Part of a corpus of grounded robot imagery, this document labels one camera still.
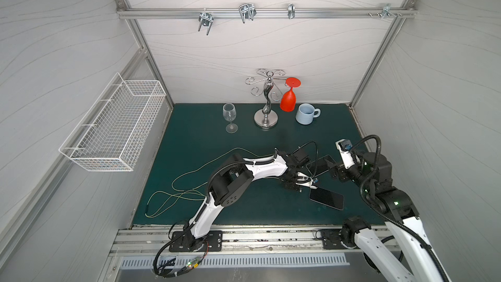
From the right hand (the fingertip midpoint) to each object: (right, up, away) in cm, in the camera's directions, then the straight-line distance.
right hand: (341, 154), depth 72 cm
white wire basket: (-84, +7, -4) cm, 84 cm away
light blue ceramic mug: (-4, +17, +37) cm, 41 cm away
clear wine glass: (-46, +17, +27) cm, 56 cm away
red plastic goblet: (-16, +23, +26) cm, 38 cm away
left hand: (-14, -16, +16) cm, 27 cm away
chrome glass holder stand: (-25, +29, +21) cm, 44 cm away
